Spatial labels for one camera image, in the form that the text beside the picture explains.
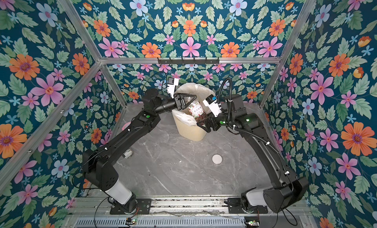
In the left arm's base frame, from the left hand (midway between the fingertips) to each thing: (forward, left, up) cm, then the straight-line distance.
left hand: (193, 95), depth 66 cm
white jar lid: (-14, -12, -41) cm, 45 cm away
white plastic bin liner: (+19, -4, -14) cm, 24 cm away
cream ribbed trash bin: (+3, +4, -34) cm, 35 cm away
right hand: (-5, -7, -8) cm, 12 cm away
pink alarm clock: (+16, +50, -39) cm, 66 cm away
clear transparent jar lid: (-6, -20, -42) cm, 47 cm away
